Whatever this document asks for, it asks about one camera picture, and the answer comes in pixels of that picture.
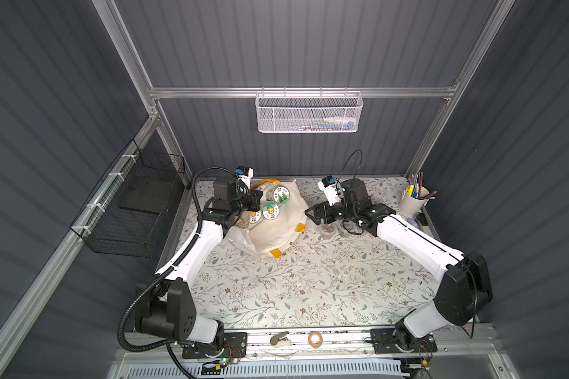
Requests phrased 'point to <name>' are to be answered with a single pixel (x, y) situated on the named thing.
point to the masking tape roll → (320, 342)
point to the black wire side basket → (126, 211)
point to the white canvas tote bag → (273, 236)
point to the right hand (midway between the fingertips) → (316, 208)
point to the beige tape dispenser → (276, 342)
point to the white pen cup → (414, 199)
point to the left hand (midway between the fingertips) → (265, 193)
